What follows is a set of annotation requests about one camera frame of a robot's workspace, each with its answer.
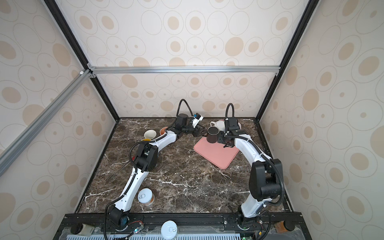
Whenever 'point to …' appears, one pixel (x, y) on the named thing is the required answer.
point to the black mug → (212, 134)
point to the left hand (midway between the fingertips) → (209, 126)
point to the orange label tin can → (146, 196)
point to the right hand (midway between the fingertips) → (222, 137)
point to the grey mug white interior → (150, 133)
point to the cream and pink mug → (162, 130)
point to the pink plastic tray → (215, 153)
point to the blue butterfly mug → (147, 139)
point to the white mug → (220, 123)
